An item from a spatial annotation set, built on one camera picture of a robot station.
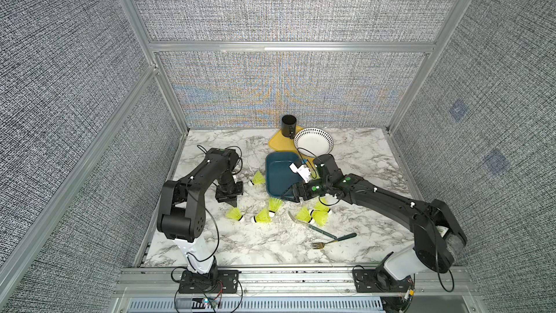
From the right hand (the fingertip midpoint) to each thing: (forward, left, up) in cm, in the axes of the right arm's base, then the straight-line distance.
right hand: (286, 190), depth 78 cm
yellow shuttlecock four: (0, +4, -13) cm, 14 cm away
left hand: (0, +18, -9) cm, 20 cm away
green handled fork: (-15, -13, -15) cm, 25 cm away
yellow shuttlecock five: (-4, -8, -13) cm, 16 cm away
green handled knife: (-8, -10, -16) cm, 20 cm away
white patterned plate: (+37, -16, -17) cm, 43 cm away
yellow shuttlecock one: (+13, +12, -14) cm, 22 cm away
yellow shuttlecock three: (-5, +9, -13) cm, 16 cm away
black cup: (+41, -3, -9) cm, 42 cm away
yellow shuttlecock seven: (-1, -15, -14) cm, 21 cm away
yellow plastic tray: (+37, +1, -18) cm, 42 cm away
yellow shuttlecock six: (-6, -14, -16) cm, 22 cm away
